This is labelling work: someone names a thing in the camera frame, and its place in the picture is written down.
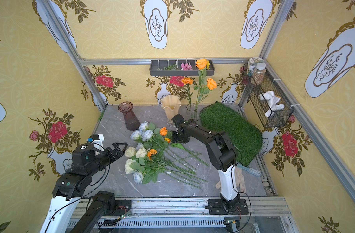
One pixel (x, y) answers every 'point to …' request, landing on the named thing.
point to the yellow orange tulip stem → (183, 147)
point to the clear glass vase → (191, 111)
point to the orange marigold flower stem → (188, 81)
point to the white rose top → (143, 125)
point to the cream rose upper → (141, 153)
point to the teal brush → (250, 170)
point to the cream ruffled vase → (170, 105)
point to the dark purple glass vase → (131, 122)
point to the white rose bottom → (137, 176)
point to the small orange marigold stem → (153, 152)
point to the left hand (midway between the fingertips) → (117, 147)
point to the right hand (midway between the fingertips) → (178, 137)
